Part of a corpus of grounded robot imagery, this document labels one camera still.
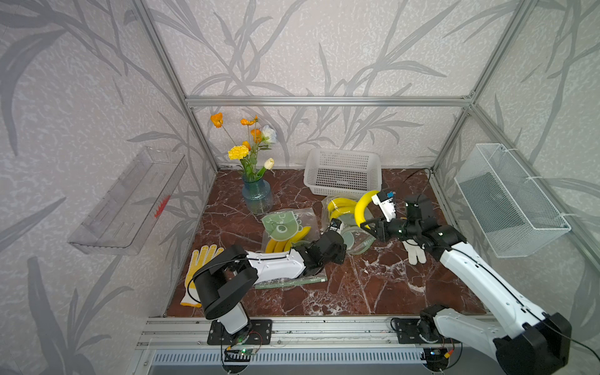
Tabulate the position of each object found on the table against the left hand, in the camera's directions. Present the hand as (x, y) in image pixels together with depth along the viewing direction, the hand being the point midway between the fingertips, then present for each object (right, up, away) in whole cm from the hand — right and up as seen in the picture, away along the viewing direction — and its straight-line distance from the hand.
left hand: (344, 246), depth 86 cm
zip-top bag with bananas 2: (-24, +5, +5) cm, 25 cm away
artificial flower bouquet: (-36, +35, -2) cm, 50 cm away
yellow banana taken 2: (-2, +11, +13) cm, 17 cm away
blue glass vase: (-35, +18, +10) cm, 41 cm away
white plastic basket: (+4, +30, +34) cm, 45 cm away
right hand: (+5, +11, -10) cm, 16 cm away
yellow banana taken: (+4, +16, -10) cm, 19 cm away
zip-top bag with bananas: (+7, 0, +10) cm, 12 cm away
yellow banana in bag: (0, +16, +14) cm, 21 cm away
